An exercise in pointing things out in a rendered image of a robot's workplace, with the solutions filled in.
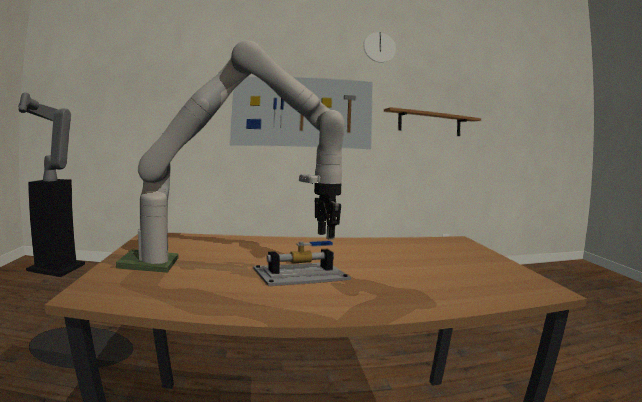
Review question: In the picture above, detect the ball valve with blue lever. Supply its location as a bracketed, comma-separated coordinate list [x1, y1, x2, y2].
[263, 241, 338, 278]

